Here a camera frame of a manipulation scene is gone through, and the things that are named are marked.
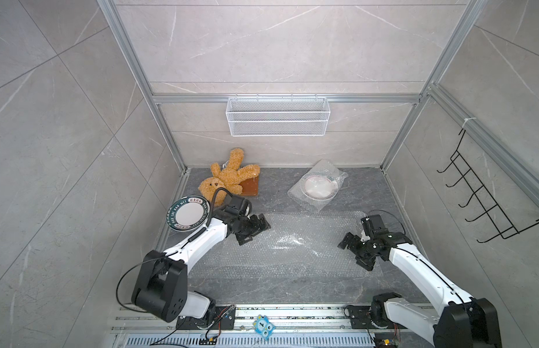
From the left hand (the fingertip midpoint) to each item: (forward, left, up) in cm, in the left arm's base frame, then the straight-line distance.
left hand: (266, 228), depth 85 cm
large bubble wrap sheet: (-3, -12, -9) cm, 16 cm away
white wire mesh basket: (+47, -6, +21) cm, 52 cm away
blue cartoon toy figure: (-32, +1, -7) cm, 33 cm away
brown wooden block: (+27, +8, -6) cm, 29 cm away
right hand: (-9, -32, -5) cm, 34 cm away
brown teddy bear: (+29, +18, -2) cm, 34 cm away
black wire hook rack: (-8, -70, +21) cm, 74 cm away
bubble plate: (+29, -28, -9) cm, 41 cm away
